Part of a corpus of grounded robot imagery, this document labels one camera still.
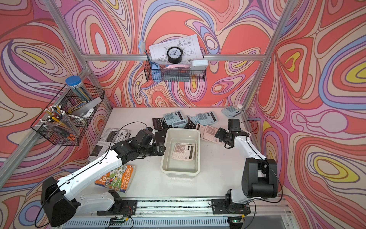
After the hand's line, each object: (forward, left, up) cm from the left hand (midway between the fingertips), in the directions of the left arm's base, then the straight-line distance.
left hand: (161, 149), depth 78 cm
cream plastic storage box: (-4, -6, -18) cm, 19 cm away
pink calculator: (+6, -13, -14) cm, 20 cm away
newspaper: (+16, +40, -13) cm, 45 cm away
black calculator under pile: (+24, -17, -8) cm, 31 cm away
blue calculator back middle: (+35, -31, -14) cm, 49 cm away
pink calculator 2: (+19, -30, -12) cm, 38 cm away
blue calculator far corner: (+42, -52, -13) cm, 68 cm away
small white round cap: (+51, -62, -16) cm, 81 cm away
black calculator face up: (+29, +6, -14) cm, 33 cm away
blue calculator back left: (+36, -4, -13) cm, 39 cm away
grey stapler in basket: (+13, +39, +18) cm, 45 cm away
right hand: (+12, -37, -8) cm, 40 cm away
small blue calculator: (+28, -10, -12) cm, 32 cm away
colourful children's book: (-13, +23, -12) cm, 29 cm away
